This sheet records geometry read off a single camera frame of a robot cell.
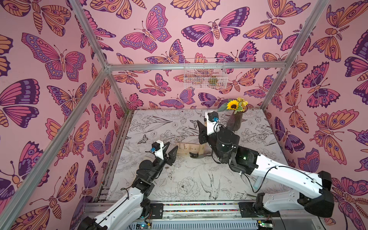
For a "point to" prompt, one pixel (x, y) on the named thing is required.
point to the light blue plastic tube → (258, 182)
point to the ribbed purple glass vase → (235, 120)
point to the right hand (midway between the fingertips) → (203, 118)
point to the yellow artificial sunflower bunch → (238, 104)
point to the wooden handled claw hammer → (195, 155)
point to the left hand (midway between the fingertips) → (174, 144)
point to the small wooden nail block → (186, 148)
